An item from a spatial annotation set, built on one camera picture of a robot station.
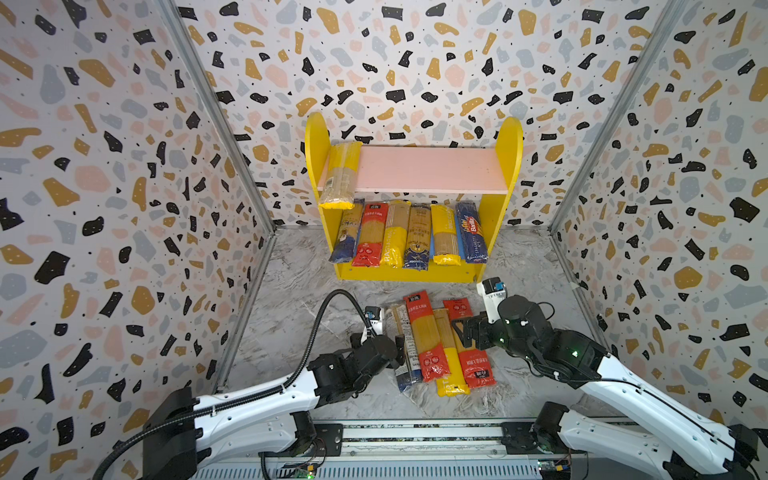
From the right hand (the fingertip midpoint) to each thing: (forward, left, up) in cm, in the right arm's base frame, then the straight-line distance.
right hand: (461, 316), depth 70 cm
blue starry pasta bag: (+29, +10, -8) cm, 32 cm away
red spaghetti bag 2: (-4, -7, -21) cm, 22 cm away
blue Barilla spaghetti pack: (+31, -8, -7) cm, 33 cm away
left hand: (-1, +16, -9) cm, 18 cm away
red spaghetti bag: (0, +6, -20) cm, 21 cm away
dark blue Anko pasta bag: (+27, +32, -7) cm, 42 cm away
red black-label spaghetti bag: (+33, +24, -8) cm, 42 cm away
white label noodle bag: (-6, +12, -22) cm, 25 cm away
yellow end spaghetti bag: (-9, 0, -22) cm, 24 cm away
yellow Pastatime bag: (+37, 0, -8) cm, 38 cm away
